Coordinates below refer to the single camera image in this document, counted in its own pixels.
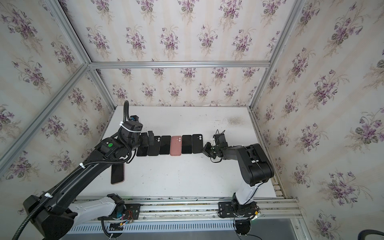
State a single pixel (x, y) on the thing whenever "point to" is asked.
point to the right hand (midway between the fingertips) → (199, 151)
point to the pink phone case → (176, 148)
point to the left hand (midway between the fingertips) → (146, 133)
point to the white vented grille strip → (98, 228)
